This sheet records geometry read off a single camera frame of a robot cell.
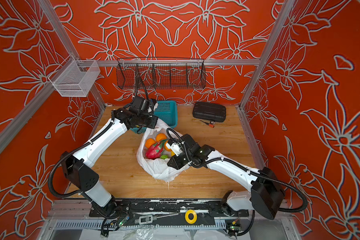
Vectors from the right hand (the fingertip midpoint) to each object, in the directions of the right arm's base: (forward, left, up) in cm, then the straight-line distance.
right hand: (166, 163), depth 74 cm
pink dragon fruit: (+10, +8, -6) cm, 14 cm away
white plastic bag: (-1, +5, -4) cm, 7 cm away
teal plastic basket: (+48, +3, -11) cm, 49 cm away
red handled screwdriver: (+35, -29, -13) cm, 47 cm away
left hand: (+21, +6, +11) cm, 24 cm away
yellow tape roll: (-23, -13, -12) cm, 29 cm away
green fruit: (+8, +3, -8) cm, 11 cm away
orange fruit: (+22, +6, -7) cm, 24 cm away
